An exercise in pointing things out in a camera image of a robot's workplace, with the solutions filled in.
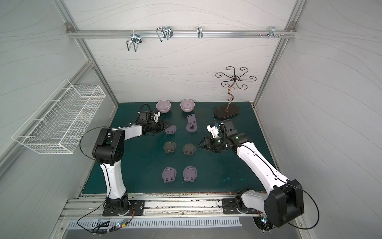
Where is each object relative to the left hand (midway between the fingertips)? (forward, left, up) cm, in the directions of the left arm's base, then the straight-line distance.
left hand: (169, 125), depth 101 cm
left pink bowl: (+20, +7, -1) cm, 22 cm away
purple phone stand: (-1, -1, -3) cm, 4 cm away
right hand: (-22, -22, +12) cm, 33 cm away
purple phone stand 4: (-30, -16, -6) cm, 35 cm away
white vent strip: (-55, +13, -5) cm, 57 cm away
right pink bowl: (+21, -11, -1) cm, 24 cm away
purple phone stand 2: (+1, -16, -2) cm, 16 cm away
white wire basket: (-20, +46, +26) cm, 56 cm away
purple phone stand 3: (-31, -4, -5) cm, 32 cm away
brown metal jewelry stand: (+18, -46, -3) cm, 49 cm away
